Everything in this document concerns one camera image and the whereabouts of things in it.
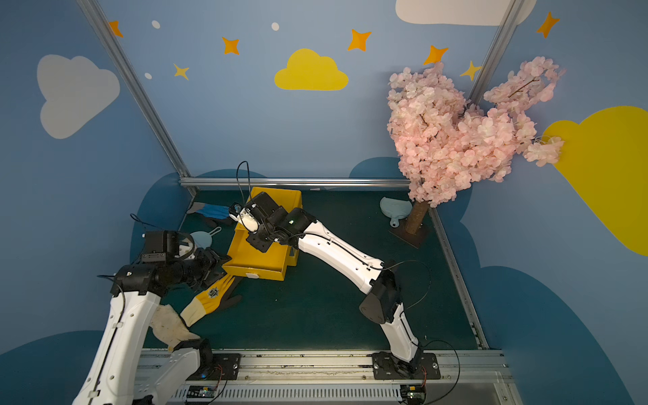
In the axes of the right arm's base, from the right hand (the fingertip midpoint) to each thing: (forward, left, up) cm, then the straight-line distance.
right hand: (259, 228), depth 76 cm
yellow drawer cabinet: (-3, -5, -11) cm, 12 cm away
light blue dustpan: (+33, -51, -26) cm, 66 cm away
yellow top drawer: (-12, -6, -6) cm, 15 cm away
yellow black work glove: (-15, +19, -23) cm, 33 cm away
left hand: (-10, +8, -3) cm, 13 cm away
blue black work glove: (+24, +32, -24) cm, 46 cm away
